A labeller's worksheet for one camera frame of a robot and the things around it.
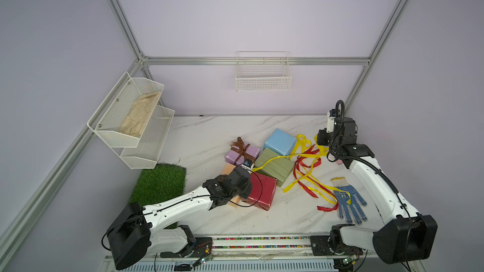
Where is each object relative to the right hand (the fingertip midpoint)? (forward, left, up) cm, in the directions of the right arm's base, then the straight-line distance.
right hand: (325, 134), depth 82 cm
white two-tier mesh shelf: (+2, +82, +9) cm, 82 cm away
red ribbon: (-10, +10, -23) cm, 27 cm away
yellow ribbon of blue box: (-9, +6, +4) cm, 12 cm away
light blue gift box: (+9, +17, -17) cm, 25 cm away
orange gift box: (-23, +40, -17) cm, 49 cm away
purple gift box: (0, +43, -15) cm, 45 cm away
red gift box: (-19, +28, -16) cm, 37 cm away
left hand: (-16, +35, -13) cm, 41 cm away
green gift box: (-7, +20, -17) cm, 27 cm away
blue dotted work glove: (-19, -11, -22) cm, 31 cm away
